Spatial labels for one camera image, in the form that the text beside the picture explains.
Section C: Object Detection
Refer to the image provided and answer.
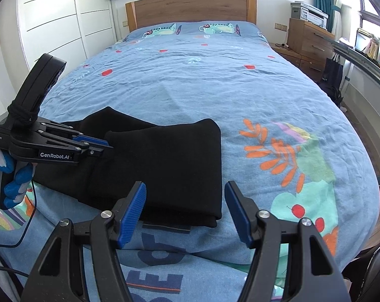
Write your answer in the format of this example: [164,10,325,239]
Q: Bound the black bag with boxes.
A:
[322,53,344,93]

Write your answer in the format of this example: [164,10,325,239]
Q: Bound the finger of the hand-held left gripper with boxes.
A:
[83,145,114,159]
[39,119,111,147]

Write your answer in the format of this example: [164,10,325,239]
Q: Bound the white wardrobe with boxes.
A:
[15,0,115,73]

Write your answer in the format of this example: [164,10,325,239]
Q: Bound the wooden headboard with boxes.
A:
[125,0,257,32]

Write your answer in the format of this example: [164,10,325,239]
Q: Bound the person's left hand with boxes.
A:
[0,149,37,209]

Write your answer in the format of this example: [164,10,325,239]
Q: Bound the long desk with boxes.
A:
[330,36,380,92]

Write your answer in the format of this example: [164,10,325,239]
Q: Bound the wooden nightstand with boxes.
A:
[270,42,303,67]

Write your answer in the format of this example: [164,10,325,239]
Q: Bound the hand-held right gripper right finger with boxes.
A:
[225,181,351,302]

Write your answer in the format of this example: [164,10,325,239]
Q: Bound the wooden dresser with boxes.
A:
[286,17,335,73]

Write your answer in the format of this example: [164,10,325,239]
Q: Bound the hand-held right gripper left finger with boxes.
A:
[21,181,146,302]

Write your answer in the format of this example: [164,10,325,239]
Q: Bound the blue printed blanket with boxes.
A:
[0,20,380,302]

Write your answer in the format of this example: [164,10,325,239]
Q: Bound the black pants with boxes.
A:
[33,107,223,229]

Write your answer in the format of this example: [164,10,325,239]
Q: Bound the black cable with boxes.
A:
[0,181,37,248]

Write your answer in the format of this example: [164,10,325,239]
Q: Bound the white printer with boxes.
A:
[290,2,329,29]

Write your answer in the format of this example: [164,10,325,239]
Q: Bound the window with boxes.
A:
[341,0,380,60]

